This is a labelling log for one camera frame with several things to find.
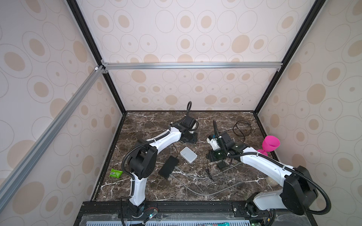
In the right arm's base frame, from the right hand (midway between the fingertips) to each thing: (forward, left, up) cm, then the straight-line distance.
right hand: (207, 156), depth 84 cm
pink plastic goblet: (+6, -38, +4) cm, 38 cm away
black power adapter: (-1, -10, -8) cm, 13 cm away
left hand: (+12, +5, +3) cm, 13 cm away
